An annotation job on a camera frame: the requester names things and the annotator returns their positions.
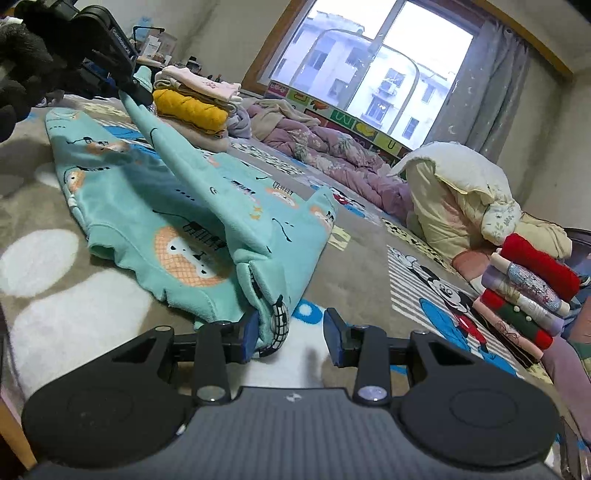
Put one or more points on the teal printed garment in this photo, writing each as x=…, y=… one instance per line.
x=138, y=194

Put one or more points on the pale pink folded garment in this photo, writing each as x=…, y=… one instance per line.
x=503, y=336

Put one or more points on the grey curtain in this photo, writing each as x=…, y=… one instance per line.
x=489, y=87

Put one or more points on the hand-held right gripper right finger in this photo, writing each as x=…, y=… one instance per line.
x=331, y=337

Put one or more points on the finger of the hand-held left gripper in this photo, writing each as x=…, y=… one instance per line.
x=136, y=87

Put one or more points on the wooden bed frame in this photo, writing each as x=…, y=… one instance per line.
x=14, y=431

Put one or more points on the white cartons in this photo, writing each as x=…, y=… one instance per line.
x=154, y=46

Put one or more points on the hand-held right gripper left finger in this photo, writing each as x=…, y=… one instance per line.
x=249, y=337

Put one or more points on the cream folded quilt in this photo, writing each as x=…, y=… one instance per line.
x=452, y=198

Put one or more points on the purple floral quilt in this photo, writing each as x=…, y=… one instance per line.
x=337, y=161

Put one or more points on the red and green folded garment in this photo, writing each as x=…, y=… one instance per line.
x=517, y=323

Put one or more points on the blue crumpled clothing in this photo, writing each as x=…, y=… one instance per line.
x=584, y=286

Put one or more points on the person's left hand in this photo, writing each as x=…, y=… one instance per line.
x=23, y=50

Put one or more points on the grey crumpled cloth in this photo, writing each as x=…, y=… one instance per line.
x=238, y=122

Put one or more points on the white sequined folded garment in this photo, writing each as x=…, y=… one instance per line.
x=531, y=282

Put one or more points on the yellow folded garment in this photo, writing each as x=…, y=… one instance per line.
x=189, y=110

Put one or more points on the beige fleece blanket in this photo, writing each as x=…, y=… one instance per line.
x=281, y=117

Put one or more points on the window with wooden frame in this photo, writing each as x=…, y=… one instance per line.
x=369, y=60

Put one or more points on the black desk lamp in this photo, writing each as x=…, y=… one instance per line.
x=147, y=29

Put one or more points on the dark wooden headboard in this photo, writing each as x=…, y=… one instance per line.
x=579, y=244

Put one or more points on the pink pillow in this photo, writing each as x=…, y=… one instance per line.
x=471, y=266

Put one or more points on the dark wooden desk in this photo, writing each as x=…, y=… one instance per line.
x=184, y=64

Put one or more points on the cartoon mouse printed blanket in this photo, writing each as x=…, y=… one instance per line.
x=69, y=323

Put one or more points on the lilac cloth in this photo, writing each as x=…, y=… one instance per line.
x=565, y=369

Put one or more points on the colourful picture mat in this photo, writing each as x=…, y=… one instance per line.
x=341, y=117

